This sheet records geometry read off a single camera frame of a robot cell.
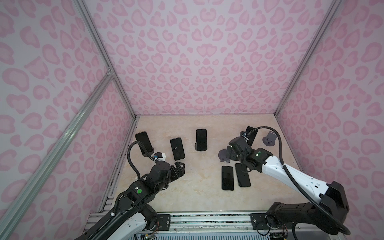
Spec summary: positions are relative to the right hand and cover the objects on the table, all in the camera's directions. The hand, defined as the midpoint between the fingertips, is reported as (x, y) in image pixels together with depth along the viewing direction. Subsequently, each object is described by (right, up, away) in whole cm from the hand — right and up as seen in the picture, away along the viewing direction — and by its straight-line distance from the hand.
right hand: (235, 151), depth 81 cm
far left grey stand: (-50, -3, +12) cm, 51 cm away
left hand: (-29, -6, -7) cm, 30 cm away
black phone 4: (-3, -19, +5) cm, 20 cm away
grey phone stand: (+29, +5, +20) cm, 35 cm away
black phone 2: (-33, 0, +11) cm, 34 cm away
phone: (+6, -15, +7) cm, 18 cm away
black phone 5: (+15, +8, +15) cm, 23 cm away
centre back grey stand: (-22, 0, +19) cm, 29 cm away
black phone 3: (-18, +5, +13) cm, 23 cm away
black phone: (-53, +7, +9) cm, 54 cm away
